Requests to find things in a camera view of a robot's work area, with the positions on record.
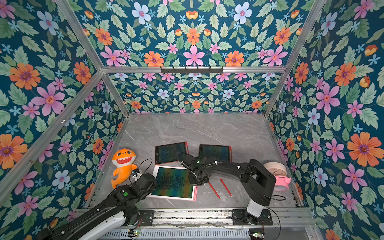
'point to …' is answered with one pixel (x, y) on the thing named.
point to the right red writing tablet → (221, 152)
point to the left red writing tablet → (167, 153)
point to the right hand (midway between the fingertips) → (195, 181)
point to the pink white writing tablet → (173, 183)
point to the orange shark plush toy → (123, 159)
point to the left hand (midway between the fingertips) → (157, 185)
